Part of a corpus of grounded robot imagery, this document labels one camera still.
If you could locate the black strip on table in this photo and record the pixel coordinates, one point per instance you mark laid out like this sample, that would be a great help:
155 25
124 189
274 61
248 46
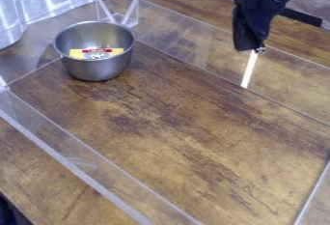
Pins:
306 18

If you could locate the silver metal pot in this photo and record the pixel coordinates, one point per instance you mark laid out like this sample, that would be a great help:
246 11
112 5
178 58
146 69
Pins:
95 34

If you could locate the clear acrylic barrier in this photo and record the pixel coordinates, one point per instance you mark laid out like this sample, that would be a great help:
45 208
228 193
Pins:
203 136

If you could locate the yellow object in pot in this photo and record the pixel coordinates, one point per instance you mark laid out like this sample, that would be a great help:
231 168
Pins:
93 53

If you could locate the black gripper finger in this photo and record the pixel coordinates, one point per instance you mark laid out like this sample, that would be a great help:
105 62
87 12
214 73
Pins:
244 39

